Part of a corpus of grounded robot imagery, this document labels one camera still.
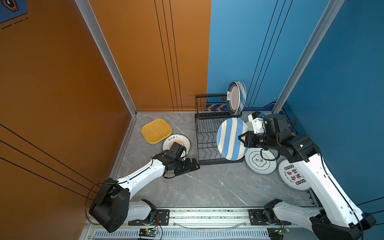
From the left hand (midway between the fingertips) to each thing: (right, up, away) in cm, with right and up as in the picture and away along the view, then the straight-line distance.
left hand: (194, 167), depth 82 cm
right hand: (+20, +18, -16) cm, 31 cm away
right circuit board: (+42, -26, -13) cm, 51 cm away
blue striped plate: (+17, +14, -12) cm, 25 cm away
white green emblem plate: (+42, +1, +11) cm, 43 cm away
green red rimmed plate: (+26, +42, +17) cm, 52 cm away
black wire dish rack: (+12, +36, +39) cm, 54 cm away
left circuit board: (-22, -27, -12) cm, 37 cm away
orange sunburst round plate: (-10, +14, +21) cm, 27 cm away
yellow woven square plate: (-29, +19, +26) cm, 43 cm away
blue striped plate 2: (+27, +40, 0) cm, 48 cm away
